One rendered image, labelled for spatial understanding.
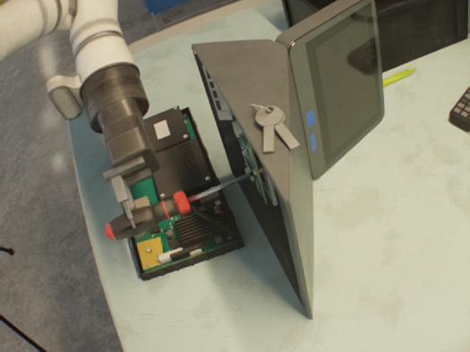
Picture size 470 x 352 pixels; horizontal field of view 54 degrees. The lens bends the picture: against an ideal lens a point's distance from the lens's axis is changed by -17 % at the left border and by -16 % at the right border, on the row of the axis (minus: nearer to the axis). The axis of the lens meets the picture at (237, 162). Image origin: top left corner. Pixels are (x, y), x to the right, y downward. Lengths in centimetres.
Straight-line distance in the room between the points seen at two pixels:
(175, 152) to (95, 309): 127
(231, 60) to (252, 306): 26
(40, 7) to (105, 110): 16
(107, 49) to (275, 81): 22
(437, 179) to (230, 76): 31
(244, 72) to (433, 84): 39
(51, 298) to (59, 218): 42
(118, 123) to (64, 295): 150
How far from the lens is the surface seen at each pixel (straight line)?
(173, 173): 69
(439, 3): 84
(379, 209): 63
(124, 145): 55
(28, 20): 60
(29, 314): 207
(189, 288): 61
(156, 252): 64
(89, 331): 189
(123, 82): 59
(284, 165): 41
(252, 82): 49
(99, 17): 65
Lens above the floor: 150
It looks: 45 degrees down
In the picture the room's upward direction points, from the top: 17 degrees counter-clockwise
